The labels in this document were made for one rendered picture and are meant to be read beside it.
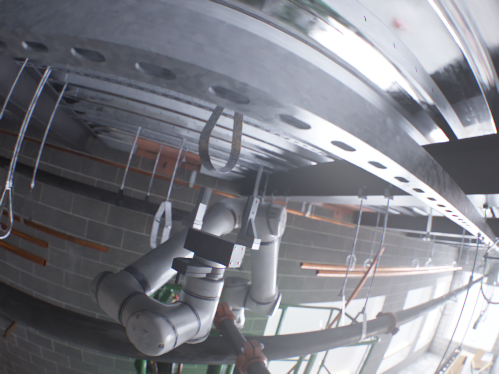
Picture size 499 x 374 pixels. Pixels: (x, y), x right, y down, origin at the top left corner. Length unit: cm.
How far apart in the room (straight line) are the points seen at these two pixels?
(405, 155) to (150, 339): 43
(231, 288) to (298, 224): 169
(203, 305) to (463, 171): 96
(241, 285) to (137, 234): 134
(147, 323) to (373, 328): 91
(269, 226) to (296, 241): 202
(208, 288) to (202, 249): 8
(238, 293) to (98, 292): 90
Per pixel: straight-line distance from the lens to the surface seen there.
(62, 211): 252
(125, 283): 51
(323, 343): 85
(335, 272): 231
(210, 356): 65
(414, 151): 26
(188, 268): 43
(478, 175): 96
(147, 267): 54
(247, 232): 45
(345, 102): 18
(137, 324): 42
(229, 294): 130
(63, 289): 275
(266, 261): 95
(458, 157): 101
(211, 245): 48
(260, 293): 115
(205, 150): 42
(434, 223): 293
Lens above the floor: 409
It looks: 7 degrees up
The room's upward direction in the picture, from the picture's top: 13 degrees clockwise
